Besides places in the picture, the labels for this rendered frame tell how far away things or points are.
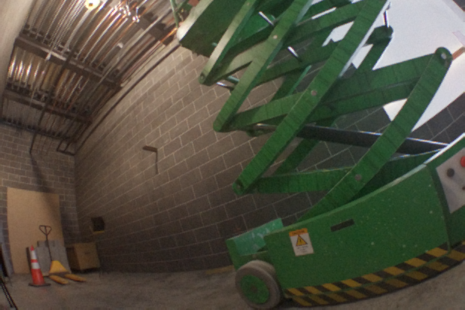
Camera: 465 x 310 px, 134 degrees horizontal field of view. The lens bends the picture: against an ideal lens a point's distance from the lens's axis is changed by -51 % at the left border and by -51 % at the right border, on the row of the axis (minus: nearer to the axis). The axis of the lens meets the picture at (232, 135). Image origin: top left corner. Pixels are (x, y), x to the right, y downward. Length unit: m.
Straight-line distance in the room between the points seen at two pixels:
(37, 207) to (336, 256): 7.01
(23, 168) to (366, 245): 7.48
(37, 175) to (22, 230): 1.82
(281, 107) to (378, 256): 0.90
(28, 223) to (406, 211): 7.19
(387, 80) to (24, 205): 7.47
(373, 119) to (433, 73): 1.44
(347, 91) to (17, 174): 7.46
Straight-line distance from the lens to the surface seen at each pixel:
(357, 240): 0.83
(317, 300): 1.06
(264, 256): 1.18
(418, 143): 1.15
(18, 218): 6.95
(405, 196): 0.79
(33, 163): 7.43
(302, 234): 0.88
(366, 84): 1.04
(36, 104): 6.30
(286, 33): 1.27
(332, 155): 2.22
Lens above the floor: 0.57
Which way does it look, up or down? 23 degrees up
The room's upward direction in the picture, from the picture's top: 20 degrees counter-clockwise
